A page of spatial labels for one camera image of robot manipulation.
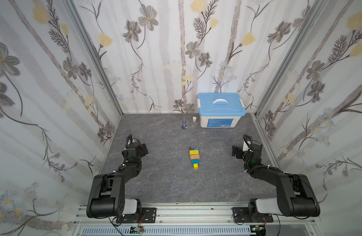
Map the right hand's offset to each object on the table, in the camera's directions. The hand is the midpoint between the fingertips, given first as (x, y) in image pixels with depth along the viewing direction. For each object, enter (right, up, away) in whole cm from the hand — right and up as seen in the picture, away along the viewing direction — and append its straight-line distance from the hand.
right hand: (244, 144), depth 92 cm
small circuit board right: (-1, -40, -20) cm, 45 cm away
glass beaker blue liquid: (-39, +15, +15) cm, 44 cm away
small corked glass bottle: (-31, +12, +20) cm, 39 cm away
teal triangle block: (-30, -3, +6) cm, 30 cm away
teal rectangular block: (-31, -11, +1) cm, 33 cm away
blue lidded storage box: (-13, +23, +10) cm, 28 cm away
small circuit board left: (-62, -39, -22) cm, 76 cm away
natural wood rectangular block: (-32, -8, +1) cm, 33 cm away
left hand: (-69, -1, 0) cm, 69 cm away
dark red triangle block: (-34, -4, +6) cm, 35 cm away
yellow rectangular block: (-32, -6, +4) cm, 32 cm away
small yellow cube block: (-31, -13, -1) cm, 34 cm away
